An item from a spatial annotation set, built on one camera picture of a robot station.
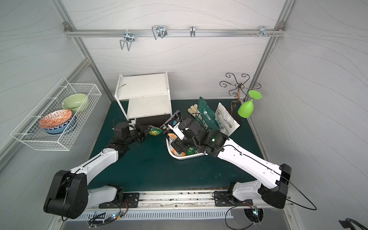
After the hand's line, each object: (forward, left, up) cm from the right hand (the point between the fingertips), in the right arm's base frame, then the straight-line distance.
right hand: (178, 135), depth 69 cm
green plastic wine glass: (+22, -39, -5) cm, 45 cm away
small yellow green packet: (+9, +16, -12) cm, 22 cm away
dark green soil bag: (+12, -14, +1) cm, 18 cm away
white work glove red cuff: (+39, -6, -26) cm, 48 cm away
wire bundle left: (-34, +39, -26) cm, 58 cm away
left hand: (+11, +17, -8) cm, 22 cm away
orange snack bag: (+5, +5, -11) cm, 12 cm away
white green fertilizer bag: (+13, -26, -6) cm, 30 cm away
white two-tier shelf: (+20, +18, +8) cm, 28 cm away
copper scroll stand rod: (+34, -34, +3) cm, 48 cm away
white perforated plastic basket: (-4, 0, -18) cm, 19 cm away
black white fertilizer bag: (+18, +4, -10) cm, 21 cm away
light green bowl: (+13, +55, +8) cm, 57 cm away
